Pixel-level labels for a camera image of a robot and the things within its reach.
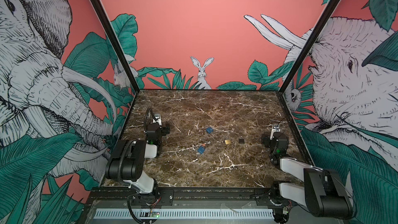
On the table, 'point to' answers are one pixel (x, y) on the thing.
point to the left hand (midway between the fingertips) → (158, 118)
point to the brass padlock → (227, 141)
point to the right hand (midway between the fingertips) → (273, 132)
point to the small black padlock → (241, 141)
